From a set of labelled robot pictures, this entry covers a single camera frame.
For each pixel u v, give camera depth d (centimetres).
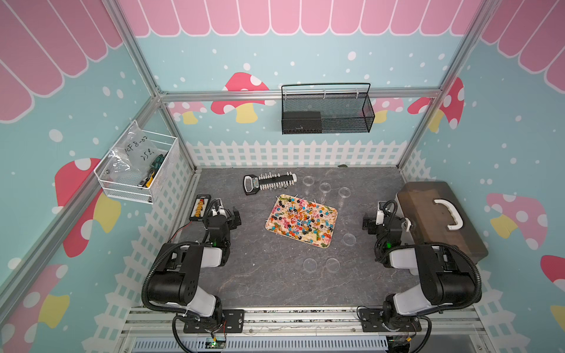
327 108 96
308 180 100
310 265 87
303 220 98
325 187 100
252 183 112
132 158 70
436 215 82
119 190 64
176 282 45
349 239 94
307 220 99
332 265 87
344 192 97
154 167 73
